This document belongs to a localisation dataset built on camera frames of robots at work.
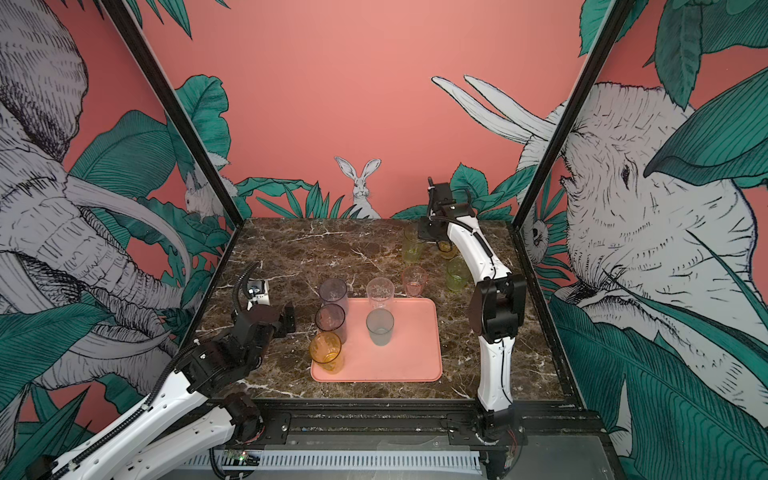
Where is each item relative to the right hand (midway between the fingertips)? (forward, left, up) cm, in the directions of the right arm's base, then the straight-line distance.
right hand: (422, 226), depth 93 cm
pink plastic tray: (-34, +3, -19) cm, 39 cm away
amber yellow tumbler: (-36, +27, -10) cm, 46 cm away
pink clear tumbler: (-7, +1, -19) cm, 21 cm away
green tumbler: (-5, -14, -19) cm, 25 cm away
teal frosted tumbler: (-26, +13, -15) cm, 33 cm away
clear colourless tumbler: (-11, +14, -22) cm, 28 cm away
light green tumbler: (+2, +2, -14) cm, 14 cm away
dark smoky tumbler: (-25, +27, -12) cm, 39 cm away
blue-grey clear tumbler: (-19, +26, -8) cm, 34 cm away
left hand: (-28, +39, +1) cm, 48 cm away
